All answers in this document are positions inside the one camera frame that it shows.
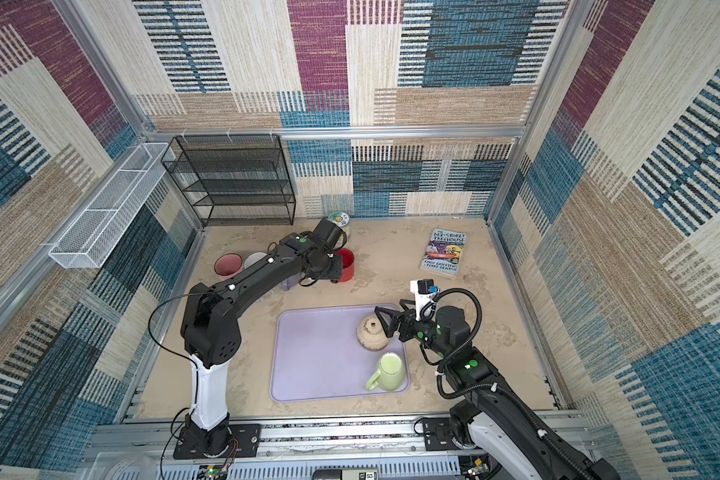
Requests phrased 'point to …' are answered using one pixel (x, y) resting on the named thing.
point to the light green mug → (390, 375)
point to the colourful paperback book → (444, 253)
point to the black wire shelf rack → (234, 179)
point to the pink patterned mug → (227, 265)
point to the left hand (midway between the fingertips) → (338, 268)
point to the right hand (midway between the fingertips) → (388, 310)
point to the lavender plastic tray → (316, 354)
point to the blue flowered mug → (253, 259)
